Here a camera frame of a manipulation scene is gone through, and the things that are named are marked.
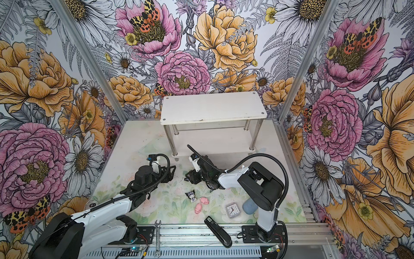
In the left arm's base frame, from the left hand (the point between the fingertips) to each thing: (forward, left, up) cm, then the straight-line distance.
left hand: (170, 171), depth 87 cm
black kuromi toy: (-11, -11, -4) cm, 17 cm away
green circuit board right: (-34, -49, -7) cm, 60 cm away
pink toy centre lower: (-17, -15, -6) cm, 23 cm away
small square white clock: (-19, -32, -5) cm, 38 cm away
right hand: (-2, -10, -5) cm, 12 cm away
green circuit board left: (-33, +12, -8) cm, 36 cm away
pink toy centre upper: (-13, -18, -6) cm, 23 cm away
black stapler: (-28, -24, -2) cm, 37 cm away
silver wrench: (-34, +2, -7) cm, 35 cm away
